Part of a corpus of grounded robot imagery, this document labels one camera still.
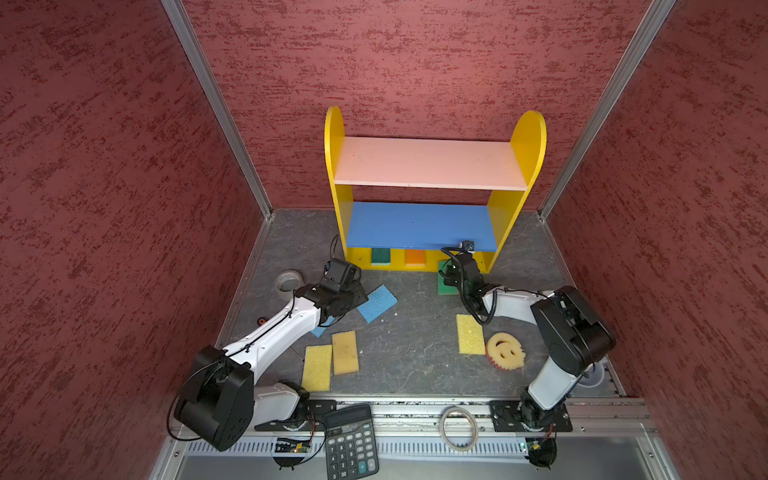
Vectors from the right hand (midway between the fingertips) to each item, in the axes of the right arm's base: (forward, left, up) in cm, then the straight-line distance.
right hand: (452, 269), depth 97 cm
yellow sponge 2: (-21, -3, -5) cm, 21 cm away
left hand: (-13, +30, +4) cm, 33 cm away
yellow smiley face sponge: (-27, -11, -2) cm, 29 cm away
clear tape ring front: (-45, +9, -4) cm, 46 cm away
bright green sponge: (-7, +3, -1) cm, 8 cm away
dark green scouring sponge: (+8, +24, -2) cm, 25 cm away
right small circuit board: (-49, -15, -7) cm, 51 cm away
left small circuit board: (-47, +46, -7) cm, 66 cm away
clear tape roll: (0, +56, -4) cm, 56 cm away
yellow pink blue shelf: (+35, +14, -2) cm, 38 cm away
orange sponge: (+8, +12, -3) cm, 15 cm away
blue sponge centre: (-10, +24, -2) cm, 26 cm away
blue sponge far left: (-18, +43, -4) cm, 47 cm away
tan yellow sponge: (-25, +34, -3) cm, 43 cm away
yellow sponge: (-29, +42, -4) cm, 51 cm away
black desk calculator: (-48, +31, -3) cm, 57 cm away
